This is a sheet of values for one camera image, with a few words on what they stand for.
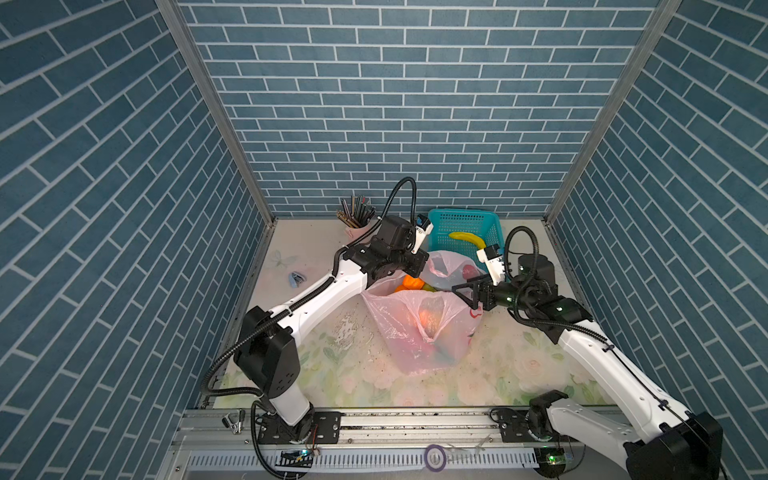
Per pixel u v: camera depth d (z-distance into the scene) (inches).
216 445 28.8
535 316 22.2
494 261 26.3
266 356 16.9
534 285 22.9
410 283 36.6
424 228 27.7
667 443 14.7
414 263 27.8
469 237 44.2
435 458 27.6
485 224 43.8
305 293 19.4
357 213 41.6
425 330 30.9
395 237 24.2
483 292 25.7
